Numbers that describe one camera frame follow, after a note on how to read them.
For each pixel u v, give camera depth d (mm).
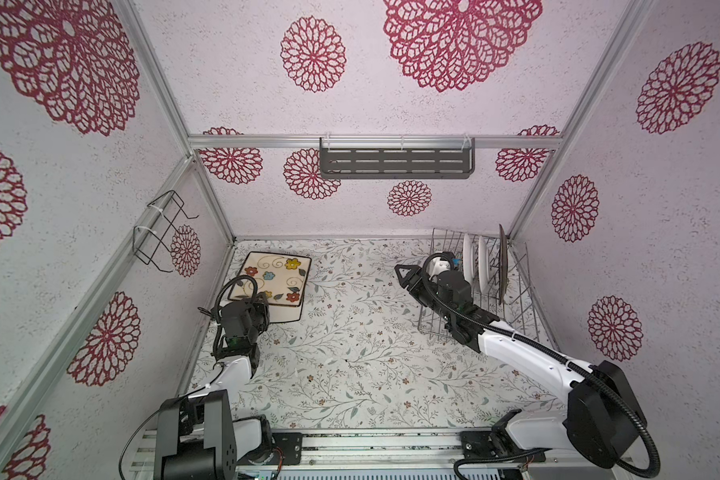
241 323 655
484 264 942
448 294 615
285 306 834
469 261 947
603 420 412
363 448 756
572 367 451
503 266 972
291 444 742
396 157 948
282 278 925
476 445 735
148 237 735
